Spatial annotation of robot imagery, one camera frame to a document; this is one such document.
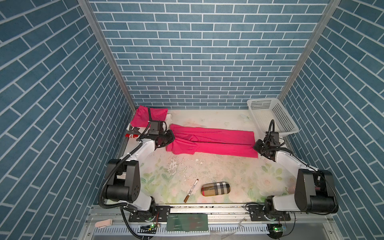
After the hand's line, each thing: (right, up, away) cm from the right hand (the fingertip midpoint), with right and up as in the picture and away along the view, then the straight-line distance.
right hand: (255, 143), depth 93 cm
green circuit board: (-41, -34, -23) cm, 58 cm away
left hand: (-50, +5, -2) cm, 50 cm away
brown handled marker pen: (-39, -23, -10) cm, 46 cm away
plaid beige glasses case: (-28, -23, -14) cm, 39 cm away
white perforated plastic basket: (+19, +24, +27) cm, 40 cm away
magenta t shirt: (-27, 0, +8) cm, 28 cm away
